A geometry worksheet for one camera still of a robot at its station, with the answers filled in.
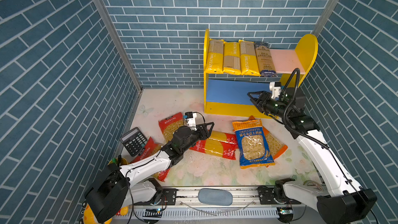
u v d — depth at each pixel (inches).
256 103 24.9
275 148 34.9
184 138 23.2
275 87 25.7
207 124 29.0
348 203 14.5
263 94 24.6
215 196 28.5
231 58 30.1
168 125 37.1
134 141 35.8
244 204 29.0
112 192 15.8
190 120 27.8
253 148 33.5
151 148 33.2
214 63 29.0
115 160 29.5
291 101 20.3
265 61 29.5
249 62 29.5
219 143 35.6
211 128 29.1
